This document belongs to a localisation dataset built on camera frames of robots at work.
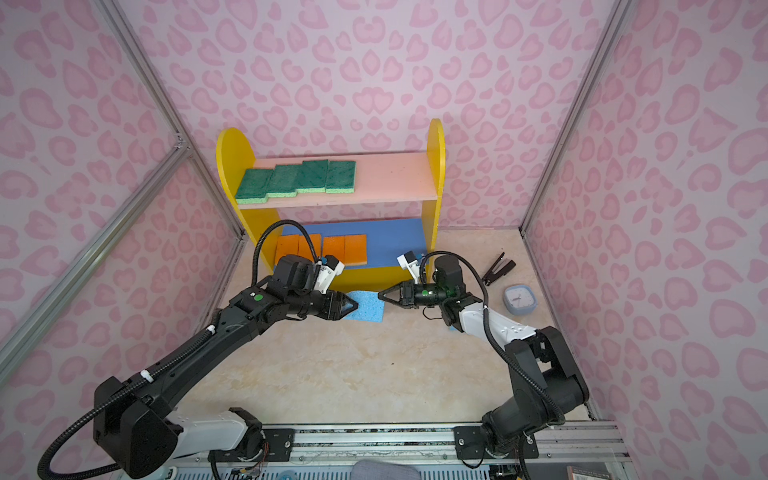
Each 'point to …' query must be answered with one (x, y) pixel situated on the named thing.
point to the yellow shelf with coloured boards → (395, 209)
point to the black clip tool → (490, 275)
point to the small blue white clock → (520, 299)
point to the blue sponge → (371, 307)
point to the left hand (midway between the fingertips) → (352, 299)
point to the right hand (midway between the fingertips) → (384, 297)
